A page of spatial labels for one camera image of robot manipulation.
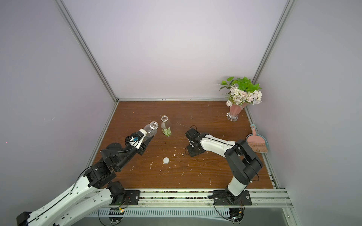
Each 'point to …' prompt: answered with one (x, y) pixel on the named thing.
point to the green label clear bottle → (166, 125)
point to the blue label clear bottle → (151, 129)
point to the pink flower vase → (234, 109)
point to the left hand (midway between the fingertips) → (148, 132)
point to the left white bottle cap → (166, 160)
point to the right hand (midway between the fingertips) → (193, 148)
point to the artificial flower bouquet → (241, 91)
